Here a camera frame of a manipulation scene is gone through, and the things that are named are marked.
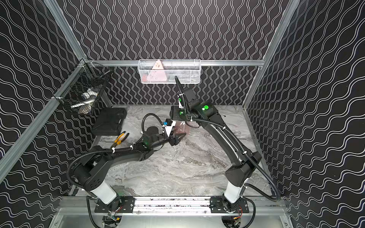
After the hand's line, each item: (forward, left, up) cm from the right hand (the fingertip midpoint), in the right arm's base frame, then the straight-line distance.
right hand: (174, 112), depth 73 cm
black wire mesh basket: (+22, +63, -5) cm, 67 cm away
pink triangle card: (+29, +12, +5) cm, 32 cm away
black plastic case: (+15, +49, -26) cm, 58 cm away
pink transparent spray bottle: (-4, -3, -7) cm, 8 cm away
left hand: (-2, -4, -11) cm, 12 cm away
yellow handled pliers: (+1, +41, -30) cm, 51 cm away
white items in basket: (+3, +47, +1) cm, 47 cm away
